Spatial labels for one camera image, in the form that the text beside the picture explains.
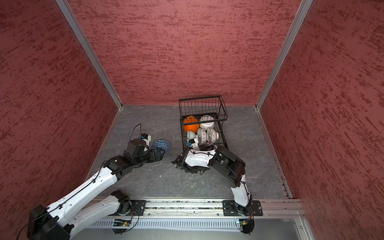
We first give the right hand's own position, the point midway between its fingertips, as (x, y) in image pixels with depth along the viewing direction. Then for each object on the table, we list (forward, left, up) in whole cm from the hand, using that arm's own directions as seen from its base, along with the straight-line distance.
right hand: (213, 150), depth 84 cm
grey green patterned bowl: (+9, +6, +1) cm, 11 cm away
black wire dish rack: (+24, +5, +9) cm, 26 cm away
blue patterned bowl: (+8, +31, -7) cm, 33 cm away
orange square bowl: (+18, +10, -2) cm, 21 cm away
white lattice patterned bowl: (+10, -1, 0) cm, 10 cm away
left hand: (-3, +31, +2) cm, 31 cm away
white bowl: (+21, +1, -4) cm, 21 cm away
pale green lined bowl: (+10, +13, +1) cm, 16 cm away
